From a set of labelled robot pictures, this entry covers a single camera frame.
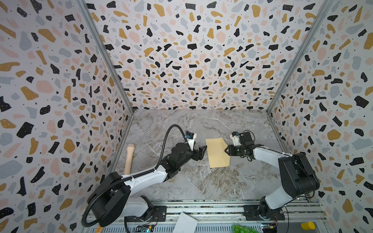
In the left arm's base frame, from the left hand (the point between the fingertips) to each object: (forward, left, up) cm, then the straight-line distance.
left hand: (202, 142), depth 79 cm
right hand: (+5, -16, -15) cm, 22 cm away
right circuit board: (-37, -32, -20) cm, 53 cm away
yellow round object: (-37, -47, -14) cm, 62 cm away
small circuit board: (-36, +29, -19) cm, 50 cm away
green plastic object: (-37, -16, -14) cm, 43 cm away
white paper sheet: (-35, +9, -15) cm, 39 cm away
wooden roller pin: (-1, +45, -17) cm, 48 cm away
